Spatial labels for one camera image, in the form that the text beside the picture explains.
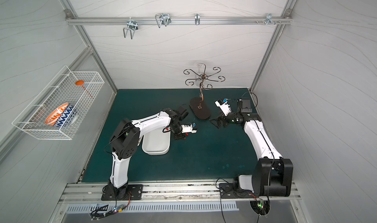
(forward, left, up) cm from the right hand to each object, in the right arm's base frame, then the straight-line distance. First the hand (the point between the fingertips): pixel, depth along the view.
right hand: (217, 115), depth 83 cm
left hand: (-7, +20, -14) cm, 26 cm away
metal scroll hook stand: (+18, +11, -16) cm, 27 cm away
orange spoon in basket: (+7, +76, +17) cm, 78 cm away
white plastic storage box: (-11, +37, -16) cm, 41 cm away
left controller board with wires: (-49, +58, -18) cm, 78 cm away
